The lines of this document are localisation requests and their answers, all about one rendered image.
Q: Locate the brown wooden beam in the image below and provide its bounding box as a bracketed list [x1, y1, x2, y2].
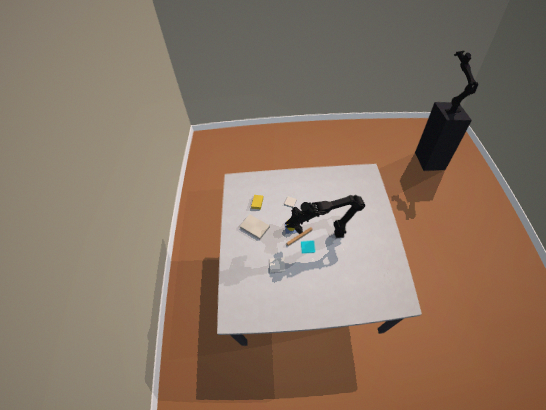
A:
[287, 228, 313, 246]

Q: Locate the yellow block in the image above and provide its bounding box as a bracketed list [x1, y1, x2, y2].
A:
[251, 195, 263, 210]

